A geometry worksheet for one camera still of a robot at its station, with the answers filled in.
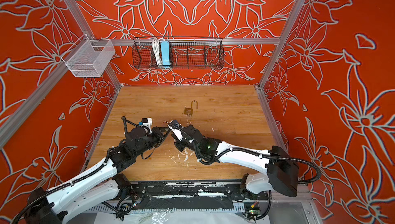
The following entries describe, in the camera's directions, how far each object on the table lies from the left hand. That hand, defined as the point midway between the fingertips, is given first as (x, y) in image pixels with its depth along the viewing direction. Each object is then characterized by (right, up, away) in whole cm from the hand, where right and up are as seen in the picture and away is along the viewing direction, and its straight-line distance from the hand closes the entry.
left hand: (172, 128), depth 73 cm
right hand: (-1, -3, +1) cm, 3 cm away
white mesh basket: (-54, +39, +20) cm, 70 cm away
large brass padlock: (+7, +6, +32) cm, 33 cm away
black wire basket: (+5, +44, +25) cm, 51 cm away
